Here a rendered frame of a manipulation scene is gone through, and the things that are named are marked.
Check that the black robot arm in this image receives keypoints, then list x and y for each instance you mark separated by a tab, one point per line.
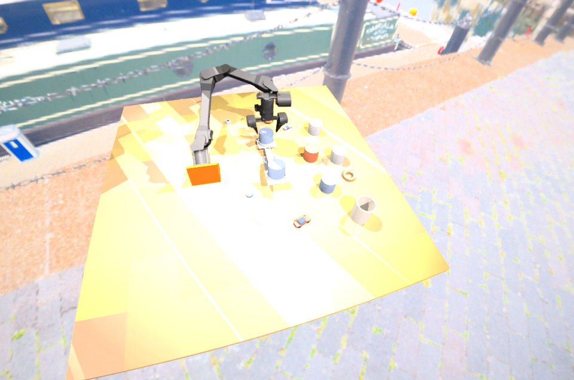
208	78

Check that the white round dish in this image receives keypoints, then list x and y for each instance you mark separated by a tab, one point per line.
265	214

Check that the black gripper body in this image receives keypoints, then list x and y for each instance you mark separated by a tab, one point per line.
267	115

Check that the red toy car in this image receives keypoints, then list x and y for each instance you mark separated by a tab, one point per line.
303	220

